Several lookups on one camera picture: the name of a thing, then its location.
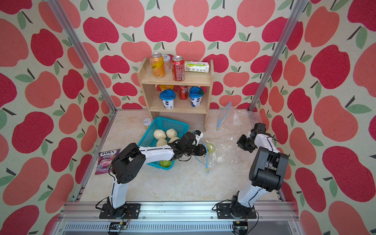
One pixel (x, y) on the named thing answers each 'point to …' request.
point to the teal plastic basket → (148, 140)
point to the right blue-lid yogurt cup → (196, 93)
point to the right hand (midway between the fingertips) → (240, 147)
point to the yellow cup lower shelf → (164, 87)
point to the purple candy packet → (105, 160)
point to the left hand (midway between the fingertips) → (209, 154)
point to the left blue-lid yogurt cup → (168, 96)
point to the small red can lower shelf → (183, 92)
